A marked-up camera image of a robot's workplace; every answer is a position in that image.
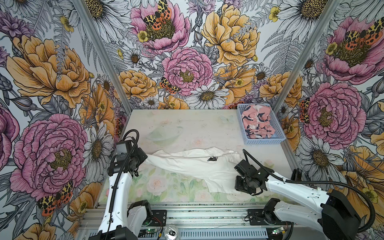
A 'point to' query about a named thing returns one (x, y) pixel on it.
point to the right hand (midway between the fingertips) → (239, 193)
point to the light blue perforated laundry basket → (278, 136)
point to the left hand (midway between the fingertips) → (143, 159)
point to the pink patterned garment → (256, 119)
